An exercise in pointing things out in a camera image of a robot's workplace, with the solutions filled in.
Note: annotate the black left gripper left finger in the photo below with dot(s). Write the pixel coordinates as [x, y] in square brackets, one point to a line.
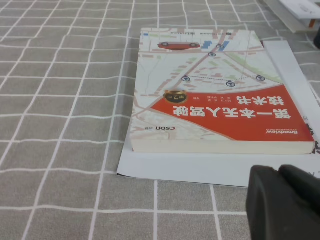
[275, 211]

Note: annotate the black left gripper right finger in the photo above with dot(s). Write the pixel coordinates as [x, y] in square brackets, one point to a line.
[305, 185]

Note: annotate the white paper sheet under book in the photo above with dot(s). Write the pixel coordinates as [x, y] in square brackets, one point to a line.
[214, 169]

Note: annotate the red and white map book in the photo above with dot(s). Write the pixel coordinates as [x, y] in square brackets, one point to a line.
[211, 91]

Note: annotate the dark jar with white label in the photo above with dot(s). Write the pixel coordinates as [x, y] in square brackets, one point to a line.
[316, 40]

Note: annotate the grey checked tablecloth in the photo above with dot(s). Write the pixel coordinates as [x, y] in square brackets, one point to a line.
[67, 75]

